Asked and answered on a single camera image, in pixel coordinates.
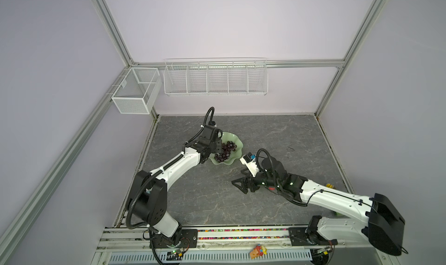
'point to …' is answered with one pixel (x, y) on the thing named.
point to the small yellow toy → (329, 185)
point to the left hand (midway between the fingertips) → (217, 143)
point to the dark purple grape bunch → (226, 148)
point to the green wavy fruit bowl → (226, 136)
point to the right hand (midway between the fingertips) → (237, 178)
